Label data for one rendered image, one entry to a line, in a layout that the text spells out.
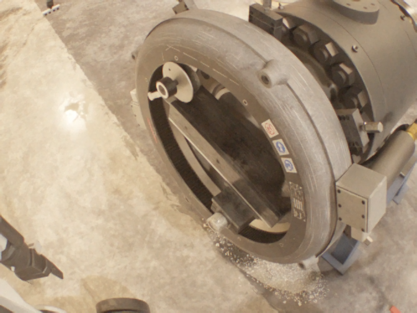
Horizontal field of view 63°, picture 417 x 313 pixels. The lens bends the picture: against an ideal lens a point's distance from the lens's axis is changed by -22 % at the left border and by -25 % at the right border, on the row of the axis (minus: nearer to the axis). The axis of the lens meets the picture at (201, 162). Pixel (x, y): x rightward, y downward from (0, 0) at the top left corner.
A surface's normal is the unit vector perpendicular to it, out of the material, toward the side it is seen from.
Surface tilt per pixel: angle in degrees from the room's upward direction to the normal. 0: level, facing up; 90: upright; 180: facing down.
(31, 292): 0
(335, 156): 53
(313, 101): 35
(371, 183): 23
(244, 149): 13
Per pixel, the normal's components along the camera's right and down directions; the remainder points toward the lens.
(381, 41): 0.32, -0.22
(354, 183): -0.29, -0.80
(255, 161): 0.11, -0.48
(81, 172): -0.04, -0.63
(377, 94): 0.53, 0.14
